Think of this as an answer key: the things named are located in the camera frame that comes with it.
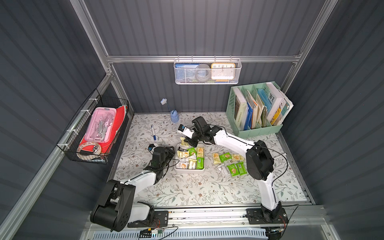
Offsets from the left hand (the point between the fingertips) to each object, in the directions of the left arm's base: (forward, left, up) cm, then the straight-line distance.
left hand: (172, 148), depth 89 cm
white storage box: (-5, -11, -6) cm, 13 cm away
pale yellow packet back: (+3, -7, 0) cm, 7 cm away
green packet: (-2, -33, -7) cm, 34 cm away
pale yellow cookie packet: (-1, -6, -6) cm, 9 cm away
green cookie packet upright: (-7, -17, -6) cm, 19 cm away
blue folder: (+17, -48, +9) cm, 52 cm away
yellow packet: (-3, -27, -8) cm, 29 cm away
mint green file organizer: (+36, -58, +17) cm, 71 cm away
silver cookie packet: (-11, -31, -8) cm, 34 cm away
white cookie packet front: (-8, -6, -6) cm, 12 cm away
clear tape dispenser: (-11, +37, +21) cm, 44 cm away
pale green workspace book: (+21, -43, +12) cm, 50 cm away
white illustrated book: (+27, -69, +17) cm, 76 cm away
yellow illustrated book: (+24, -70, +3) cm, 74 cm away
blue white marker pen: (+16, +15, -9) cm, 24 cm away
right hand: (+7, -10, +3) cm, 13 cm away
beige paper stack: (+21, -53, +14) cm, 59 cm away
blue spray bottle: (+29, +1, 0) cm, 30 cm away
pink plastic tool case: (-1, +32, +21) cm, 39 cm away
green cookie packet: (-10, -37, -8) cm, 39 cm away
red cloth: (+7, +25, +22) cm, 34 cm away
